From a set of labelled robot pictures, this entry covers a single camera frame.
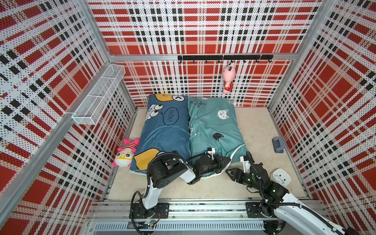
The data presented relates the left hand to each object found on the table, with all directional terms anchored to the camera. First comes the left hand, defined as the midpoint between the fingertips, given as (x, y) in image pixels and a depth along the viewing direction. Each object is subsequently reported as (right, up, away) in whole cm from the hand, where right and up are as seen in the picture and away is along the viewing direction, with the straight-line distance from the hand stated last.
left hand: (233, 159), depth 81 cm
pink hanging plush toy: (-1, +52, +10) cm, 53 cm away
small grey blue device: (+34, +6, +15) cm, 37 cm away
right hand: (-2, -7, -1) cm, 7 cm away
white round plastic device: (+27, -10, +1) cm, 29 cm away
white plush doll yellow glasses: (-65, 0, +5) cm, 65 cm away
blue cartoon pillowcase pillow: (-41, +17, +10) cm, 46 cm away
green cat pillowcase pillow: (-9, +21, +21) cm, 31 cm away
